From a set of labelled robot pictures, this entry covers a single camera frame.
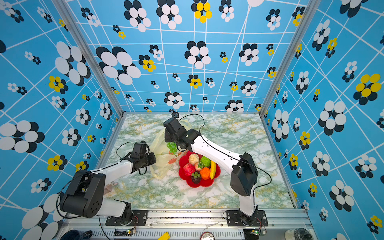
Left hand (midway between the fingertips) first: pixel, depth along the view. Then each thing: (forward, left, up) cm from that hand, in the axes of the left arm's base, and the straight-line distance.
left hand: (157, 156), depth 94 cm
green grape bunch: (-4, -13, +18) cm, 22 cm away
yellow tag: (-41, -11, -2) cm, 42 cm away
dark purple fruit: (-15, -25, +3) cm, 29 cm away
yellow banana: (-10, -35, +4) cm, 36 cm away
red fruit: (-10, -21, +4) cm, 23 cm away
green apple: (-6, -31, +4) cm, 32 cm away
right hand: (+4, -11, +20) cm, 24 cm away
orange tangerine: (-12, -30, +3) cm, 32 cm away
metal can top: (-41, -30, +9) cm, 51 cm away
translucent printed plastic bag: (-6, -5, +1) cm, 8 cm away
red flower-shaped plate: (-3, -18, +1) cm, 18 cm away
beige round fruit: (-4, -23, +4) cm, 24 cm away
